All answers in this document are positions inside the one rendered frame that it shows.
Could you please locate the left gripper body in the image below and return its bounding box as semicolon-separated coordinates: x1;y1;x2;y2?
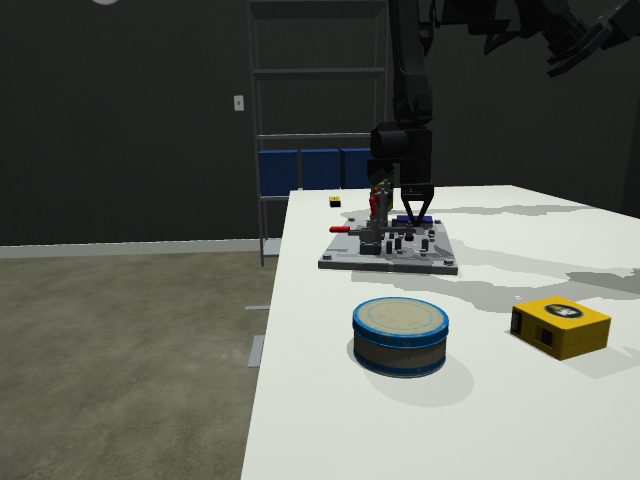
418;0;521;35

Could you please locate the green and yellow drink can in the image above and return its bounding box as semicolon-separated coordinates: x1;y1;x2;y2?
371;175;394;212

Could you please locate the blue and dark round tin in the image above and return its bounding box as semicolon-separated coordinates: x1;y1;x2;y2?
352;297;449;378

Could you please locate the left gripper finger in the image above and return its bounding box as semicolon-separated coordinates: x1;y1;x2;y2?
484;0;519;55
418;19;434;57

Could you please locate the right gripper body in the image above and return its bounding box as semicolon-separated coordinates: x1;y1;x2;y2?
401;156;434;197

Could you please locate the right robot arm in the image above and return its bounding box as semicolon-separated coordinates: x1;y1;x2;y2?
367;0;604;186

